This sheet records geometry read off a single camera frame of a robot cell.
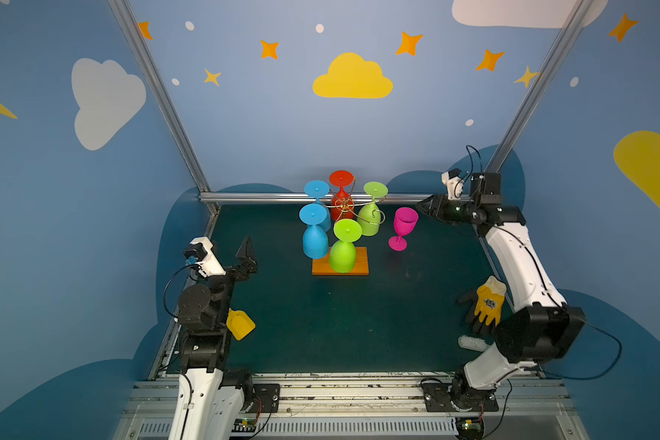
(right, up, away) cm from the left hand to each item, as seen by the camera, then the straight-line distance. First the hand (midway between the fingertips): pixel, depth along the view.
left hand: (231, 238), depth 65 cm
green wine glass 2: (+36, +8, +23) cm, 44 cm away
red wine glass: (+27, +10, +14) cm, 32 cm away
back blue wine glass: (+20, +14, +15) cm, 29 cm away
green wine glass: (+27, -4, +11) cm, 30 cm away
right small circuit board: (+62, -52, +8) cm, 81 cm away
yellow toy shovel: (-6, -28, +22) cm, 36 cm away
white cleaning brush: (+67, -33, +18) cm, 77 cm away
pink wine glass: (+51, +6, +33) cm, 61 cm away
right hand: (+52, +9, +15) cm, 55 cm away
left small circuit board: (0, -51, +8) cm, 52 cm away
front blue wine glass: (+19, -1, +13) cm, 24 cm away
